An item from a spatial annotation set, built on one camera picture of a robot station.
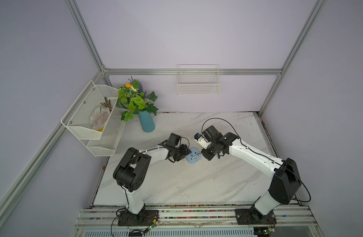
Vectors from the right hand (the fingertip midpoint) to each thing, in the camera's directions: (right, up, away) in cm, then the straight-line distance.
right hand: (206, 154), depth 84 cm
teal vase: (-40, +20, +20) cm, 49 cm away
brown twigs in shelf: (-56, +29, -2) cm, 63 cm away
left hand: (-9, -1, +10) cm, 14 cm away
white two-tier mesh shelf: (-60, +19, -8) cm, 64 cm away
